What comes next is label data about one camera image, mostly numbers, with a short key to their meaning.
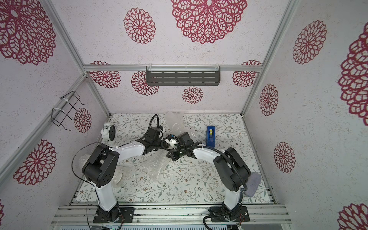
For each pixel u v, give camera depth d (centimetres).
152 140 76
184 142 73
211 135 100
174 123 105
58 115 73
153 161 83
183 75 98
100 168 49
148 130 78
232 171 48
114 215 66
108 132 96
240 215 73
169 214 75
